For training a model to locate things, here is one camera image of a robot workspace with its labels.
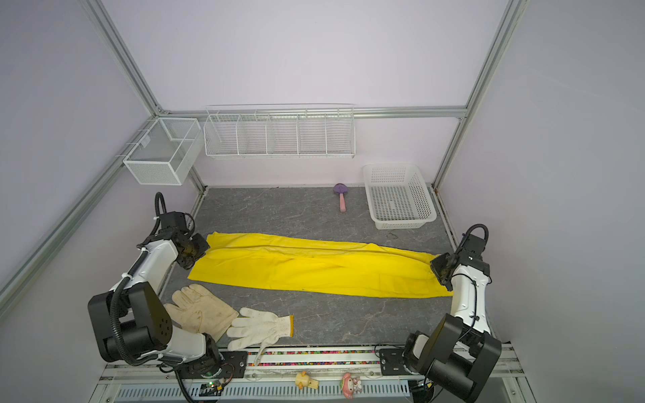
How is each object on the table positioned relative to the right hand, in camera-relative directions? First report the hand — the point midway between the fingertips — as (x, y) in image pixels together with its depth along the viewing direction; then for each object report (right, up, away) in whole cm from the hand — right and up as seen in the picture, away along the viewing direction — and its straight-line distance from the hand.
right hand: (438, 267), depth 84 cm
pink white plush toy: (-31, -29, -16) cm, 45 cm away
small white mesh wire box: (-103, +42, +15) cm, 112 cm away
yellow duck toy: (-44, -27, -16) cm, 54 cm away
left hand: (-81, +5, +3) cm, 81 cm away
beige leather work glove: (-82, -14, 0) cm, 83 cm away
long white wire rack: (-56, +51, +13) cm, 77 cm away
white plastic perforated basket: (-5, +26, +31) cm, 41 cm away
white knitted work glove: (-60, -19, -4) cm, 63 cm away
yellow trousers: (-41, -2, +9) cm, 42 cm away
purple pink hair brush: (-31, +30, +35) cm, 56 cm away
